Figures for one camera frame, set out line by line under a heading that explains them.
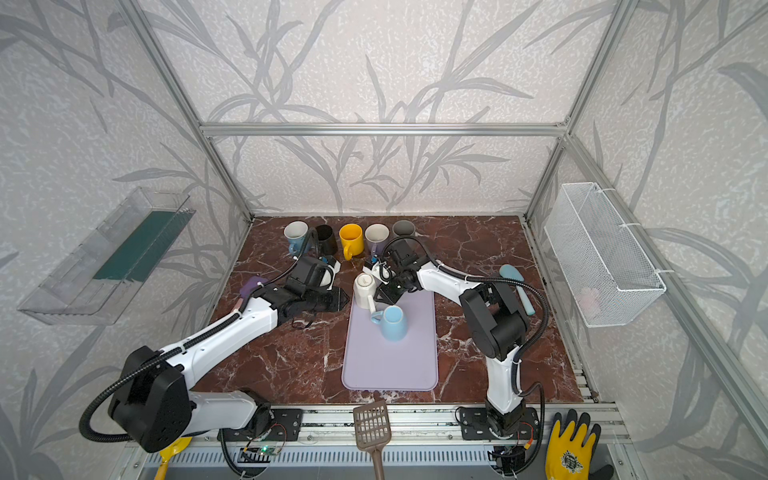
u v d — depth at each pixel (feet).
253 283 3.35
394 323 2.72
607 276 2.03
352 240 3.35
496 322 1.66
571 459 2.20
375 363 2.71
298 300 2.00
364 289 2.91
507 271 3.46
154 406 1.32
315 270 2.16
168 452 2.26
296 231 3.51
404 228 3.42
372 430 2.36
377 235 3.62
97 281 2.09
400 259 2.52
